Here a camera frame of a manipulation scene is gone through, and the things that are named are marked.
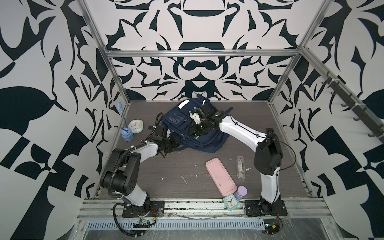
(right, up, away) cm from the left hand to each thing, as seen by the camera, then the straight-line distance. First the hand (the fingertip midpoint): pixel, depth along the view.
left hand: (181, 141), depth 92 cm
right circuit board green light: (+44, -37, -21) cm, 61 cm away
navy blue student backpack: (-3, +14, +12) cm, 19 cm away
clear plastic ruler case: (+34, -14, -5) cm, 38 cm away
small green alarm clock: (+26, -28, -18) cm, 42 cm away
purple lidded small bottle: (+30, -21, -21) cm, 42 cm away
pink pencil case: (+22, -18, -11) cm, 30 cm away
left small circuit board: (-17, -38, -20) cm, 46 cm away
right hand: (+6, +6, -7) cm, 11 cm away
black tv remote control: (+59, +5, +9) cm, 60 cm away
